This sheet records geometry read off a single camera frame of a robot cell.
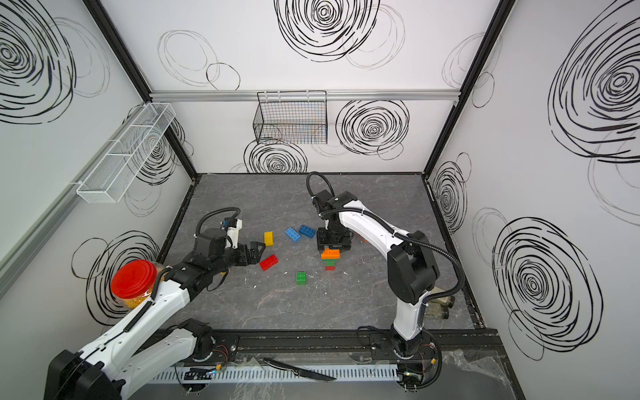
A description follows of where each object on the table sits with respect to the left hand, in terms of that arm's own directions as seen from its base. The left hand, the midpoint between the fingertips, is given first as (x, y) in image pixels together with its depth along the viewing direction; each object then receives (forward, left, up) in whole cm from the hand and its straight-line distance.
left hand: (254, 245), depth 81 cm
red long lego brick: (0, -3, -12) cm, 12 cm away
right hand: (0, -25, -4) cm, 25 cm away
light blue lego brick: (+12, -11, -11) cm, 19 cm away
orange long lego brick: (-1, -25, -2) cm, 26 cm away
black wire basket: (+46, -9, +19) cm, 51 cm away
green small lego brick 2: (-2, -25, -8) cm, 27 cm away
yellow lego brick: (+10, -1, -12) cm, 15 cm away
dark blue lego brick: (+13, -17, -12) cm, 25 cm away
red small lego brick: (-2, -26, -11) cm, 28 cm away
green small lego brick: (-7, -15, -10) cm, 20 cm away
